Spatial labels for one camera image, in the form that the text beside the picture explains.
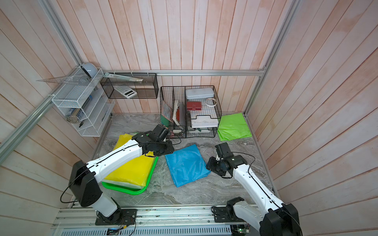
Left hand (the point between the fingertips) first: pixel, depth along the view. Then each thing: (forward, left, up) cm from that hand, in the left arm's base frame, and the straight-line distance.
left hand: (170, 152), depth 82 cm
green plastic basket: (-19, +20, -6) cm, 28 cm away
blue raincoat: (-2, -9, -11) cm, 15 cm away
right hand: (-5, -22, -6) cm, 23 cm away
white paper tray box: (+20, -20, +4) cm, 28 cm away
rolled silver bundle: (+12, +50, +17) cm, 55 cm away
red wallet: (+30, -14, +8) cm, 34 cm away
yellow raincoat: (-11, +17, -2) cm, 20 cm away
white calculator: (+40, +32, +12) cm, 53 cm away
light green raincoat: (+28, -44, -11) cm, 53 cm away
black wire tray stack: (+26, -19, +6) cm, 33 cm away
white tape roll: (+39, -26, +7) cm, 47 cm away
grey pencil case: (+43, -16, +9) cm, 47 cm away
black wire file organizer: (+37, -2, -3) cm, 37 cm away
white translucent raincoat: (-16, +24, -6) cm, 29 cm away
